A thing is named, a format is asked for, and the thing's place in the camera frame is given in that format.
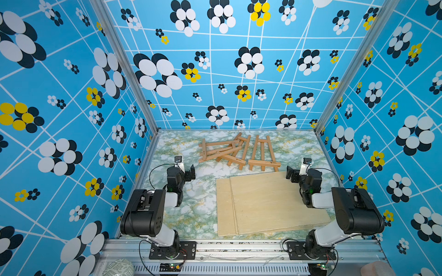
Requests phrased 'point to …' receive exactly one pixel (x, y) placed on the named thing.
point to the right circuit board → (317, 269)
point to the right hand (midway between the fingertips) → (300, 166)
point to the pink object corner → (377, 268)
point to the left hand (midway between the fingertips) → (186, 164)
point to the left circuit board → (170, 267)
